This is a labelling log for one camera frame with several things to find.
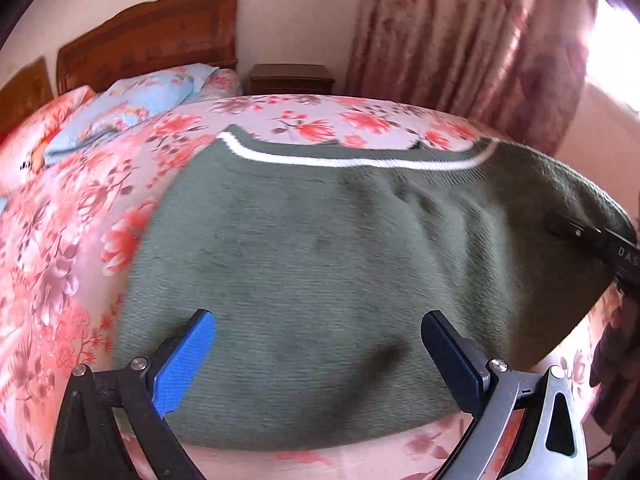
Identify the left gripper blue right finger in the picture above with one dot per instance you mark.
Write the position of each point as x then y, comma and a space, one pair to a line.
460, 362

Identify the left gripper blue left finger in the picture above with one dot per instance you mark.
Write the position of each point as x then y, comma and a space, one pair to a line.
177, 360

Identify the green and white knit sweater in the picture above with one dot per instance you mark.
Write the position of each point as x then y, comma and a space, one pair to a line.
319, 262

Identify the pink floral bed sheet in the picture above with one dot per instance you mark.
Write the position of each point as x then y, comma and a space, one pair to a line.
70, 234

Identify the pink floral curtain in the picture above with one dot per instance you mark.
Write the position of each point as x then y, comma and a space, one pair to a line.
517, 66

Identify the pink floral pillow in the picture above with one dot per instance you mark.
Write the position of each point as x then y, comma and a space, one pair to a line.
22, 150

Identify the light blue floral pillow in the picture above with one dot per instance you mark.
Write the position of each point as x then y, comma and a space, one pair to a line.
125, 104

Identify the small wooden headboard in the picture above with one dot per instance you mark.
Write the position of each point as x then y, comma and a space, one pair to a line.
27, 91

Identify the dark wooden nightstand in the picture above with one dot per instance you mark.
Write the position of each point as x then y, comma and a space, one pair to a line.
284, 78

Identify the large carved wooden headboard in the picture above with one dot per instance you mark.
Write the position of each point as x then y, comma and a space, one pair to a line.
147, 37

